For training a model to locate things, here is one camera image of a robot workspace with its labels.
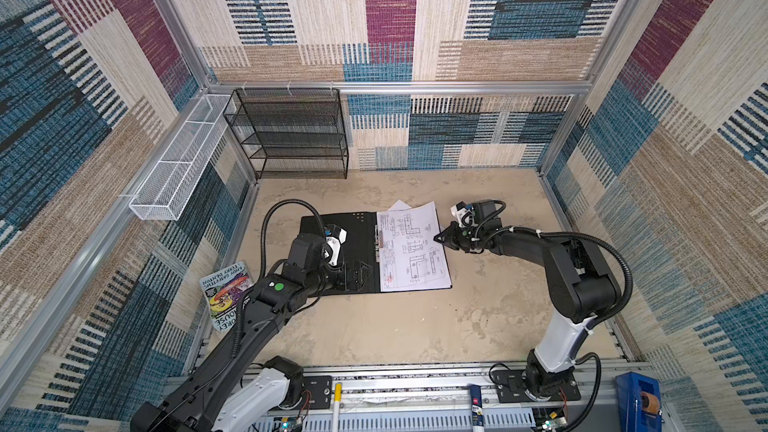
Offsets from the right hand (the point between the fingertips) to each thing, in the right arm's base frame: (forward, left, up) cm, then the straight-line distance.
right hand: (435, 240), depth 94 cm
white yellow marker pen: (-40, +28, -5) cm, 49 cm away
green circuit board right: (-46, -22, -6) cm, 52 cm away
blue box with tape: (-44, -39, +1) cm, 58 cm away
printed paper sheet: (+20, +10, -7) cm, 23 cm away
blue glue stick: (-43, -5, -4) cm, 43 cm away
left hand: (-14, +22, +12) cm, 29 cm away
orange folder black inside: (+5, +24, -9) cm, 26 cm away
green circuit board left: (-45, +39, -6) cm, 60 cm away
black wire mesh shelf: (+40, +48, +13) cm, 64 cm away
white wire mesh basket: (+15, +81, +13) cm, 84 cm away
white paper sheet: (-3, +8, -5) cm, 9 cm away
